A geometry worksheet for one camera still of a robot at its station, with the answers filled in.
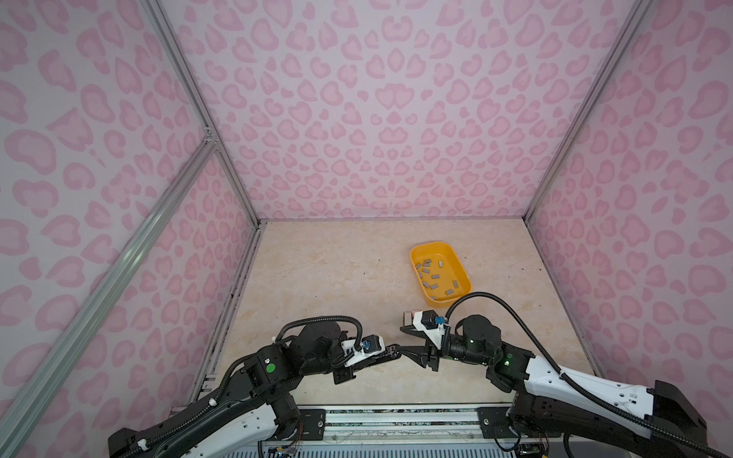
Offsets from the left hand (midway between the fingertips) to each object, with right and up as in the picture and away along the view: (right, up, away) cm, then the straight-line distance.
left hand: (371, 346), depth 68 cm
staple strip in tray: (+20, +18, +38) cm, 47 cm away
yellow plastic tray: (+24, +14, +35) cm, 45 cm away
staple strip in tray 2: (+25, +17, +37) cm, 48 cm away
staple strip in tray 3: (+22, +13, +34) cm, 43 cm away
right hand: (+7, +2, -1) cm, 8 cm away
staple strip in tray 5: (+26, +8, +30) cm, 41 cm away
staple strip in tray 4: (+29, +11, +32) cm, 45 cm away
